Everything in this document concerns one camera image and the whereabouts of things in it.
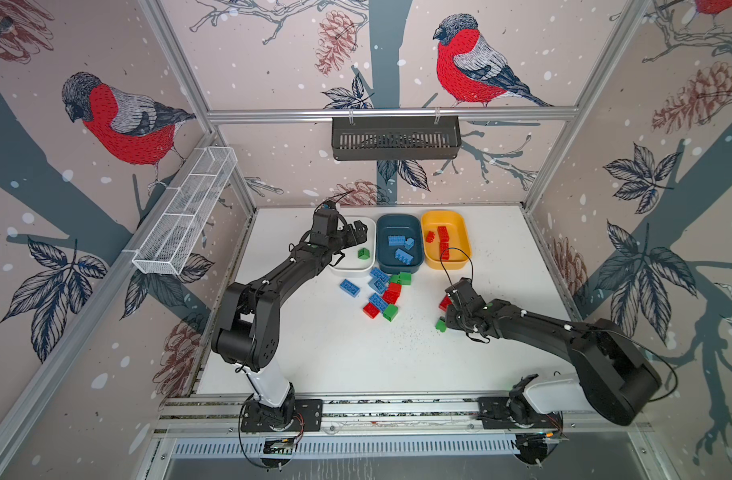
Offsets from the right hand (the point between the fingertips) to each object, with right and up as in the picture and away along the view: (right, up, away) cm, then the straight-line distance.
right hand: (448, 320), depth 90 cm
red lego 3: (-17, +7, +5) cm, 19 cm away
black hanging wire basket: (-15, +60, +16) cm, 64 cm away
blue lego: (-15, +24, +17) cm, 33 cm away
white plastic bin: (-29, +17, +13) cm, 36 cm away
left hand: (-29, +28, 0) cm, 40 cm away
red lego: (+3, +21, +16) cm, 26 cm away
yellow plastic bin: (+5, +28, +23) cm, 37 cm away
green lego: (-27, +19, +13) cm, 36 cm away
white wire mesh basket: (-73, +26, -18) cm, 79 cm away
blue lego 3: (-31, +8, +7) cm, 33 cm away
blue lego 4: (-21, +5, +3) cm, 22 cm away
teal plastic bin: (-14, +30, +20) cm, 39 cm away
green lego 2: (-3, 0, -4) cm, 5 cm away
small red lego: (-2, +25, +19) cm, 32 cm away
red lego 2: (-24, +3, 0) cm, 24 cm away
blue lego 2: (-13, +19, +13) cm, 26 cm away
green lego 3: (-18, +2, 0) cm, 18 cm away
